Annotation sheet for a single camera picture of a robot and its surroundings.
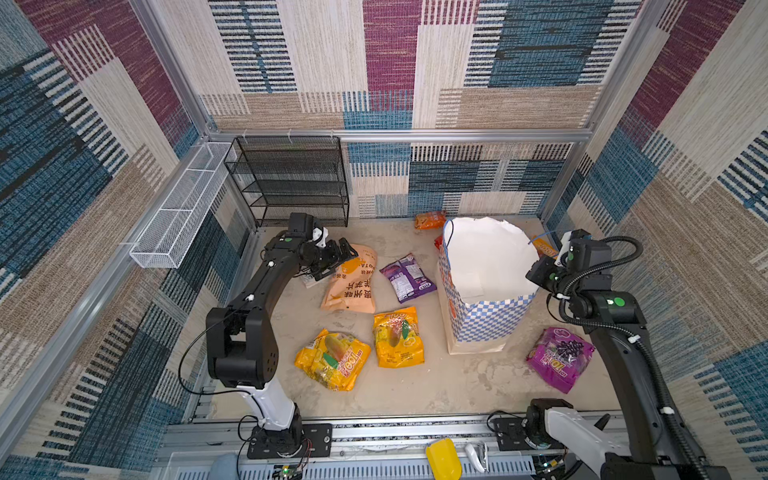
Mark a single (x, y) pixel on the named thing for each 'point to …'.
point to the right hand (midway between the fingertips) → (532, 269)
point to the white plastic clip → (474, 456)
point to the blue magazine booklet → (309, 280)
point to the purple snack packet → (406, 279)
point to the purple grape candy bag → (557, 356)
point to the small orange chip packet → (429, 220)
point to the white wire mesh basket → (182, 208)
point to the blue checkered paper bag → (484, 291)
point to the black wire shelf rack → (292, 178)
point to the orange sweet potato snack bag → (352, 288)
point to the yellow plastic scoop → (443, 460)
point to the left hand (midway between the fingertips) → (347, 255)
